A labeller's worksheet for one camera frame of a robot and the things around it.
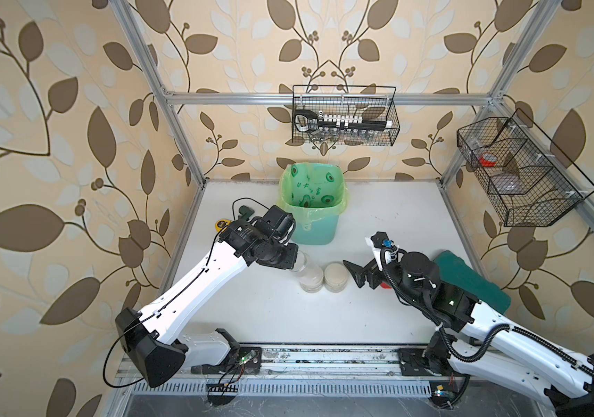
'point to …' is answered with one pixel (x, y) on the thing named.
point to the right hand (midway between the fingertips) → (357, 251)
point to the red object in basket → (485, 162)
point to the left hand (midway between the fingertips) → (289, 256)
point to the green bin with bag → (314, 194)
